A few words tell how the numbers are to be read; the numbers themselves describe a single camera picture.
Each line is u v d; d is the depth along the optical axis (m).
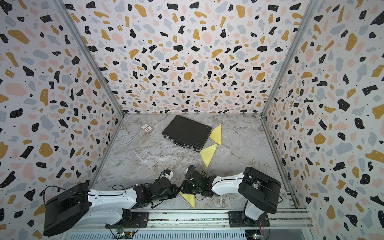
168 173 0.78
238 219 0.73
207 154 1.00
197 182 0.66
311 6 0.71
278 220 0.75
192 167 0.81
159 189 0.64
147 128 1.10
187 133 1.06
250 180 0.49
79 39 0.80
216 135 1.08
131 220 0.67
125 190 0.57
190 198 0.80
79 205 0.42
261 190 0.45
